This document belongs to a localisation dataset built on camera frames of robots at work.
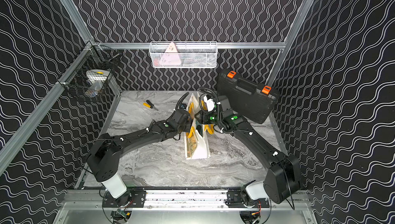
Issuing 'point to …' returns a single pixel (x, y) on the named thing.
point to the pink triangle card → (171, 56)
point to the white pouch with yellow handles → (197, 141)
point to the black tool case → (252, 101)
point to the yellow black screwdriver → (149, 105)
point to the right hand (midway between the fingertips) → (199, 114)
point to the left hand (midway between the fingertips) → (189, 119)
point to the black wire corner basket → (90, 75)
